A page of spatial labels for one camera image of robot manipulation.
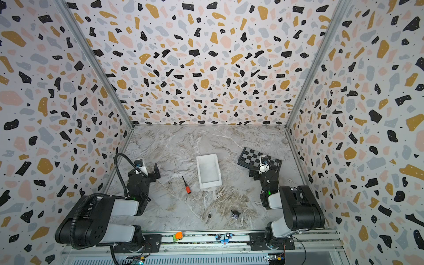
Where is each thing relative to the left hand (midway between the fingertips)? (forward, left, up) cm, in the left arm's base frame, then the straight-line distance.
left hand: (150, 164), depth 88 cm
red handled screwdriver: (-10, -20, -10) cm, 24 cm away
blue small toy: (-33, -39, -9) cm, 52 cm away
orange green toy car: (-33, -18, -8) cm, 38 cm away
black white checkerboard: (+10, -55, -8) cm, 57 cm away
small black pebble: (-24, -32, -10) cm, 41 cm away
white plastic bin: (+2, -31, -11) cm, 33 cm away
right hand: (+1, -62, -1) cm, 62 cm away
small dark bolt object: (-24, -44, -6) cm, 51 cm away
